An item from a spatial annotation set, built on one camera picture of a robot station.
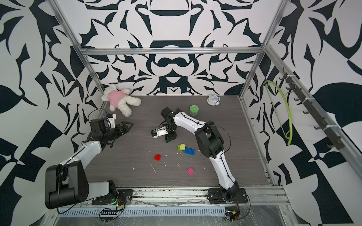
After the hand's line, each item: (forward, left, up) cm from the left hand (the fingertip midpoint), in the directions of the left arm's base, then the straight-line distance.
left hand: (127, 124), depth 89 cm
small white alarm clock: (+27, -61, -9) cm, 67 cm away
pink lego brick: (-26, -38, -10) cm, 47 cm away
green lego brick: (-9, -24, -7) cm, 27 cm away
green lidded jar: (+16, -43, -7) cm, 47 cm away
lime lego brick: (-12, -33, -9) cm, 37 cm away
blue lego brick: (-14, -38, -11) cm, 42 cm away
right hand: (-2, -23, -9) cm, 25 cm away
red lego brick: (-17, -18, -11) cm, 28 cm away
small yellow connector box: (-46, -58, -13) cm, 75 cm away
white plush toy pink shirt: (+24, +11, -2) cm, 26 cm away
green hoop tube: (-20, -83, +15) cm, 87 cm away
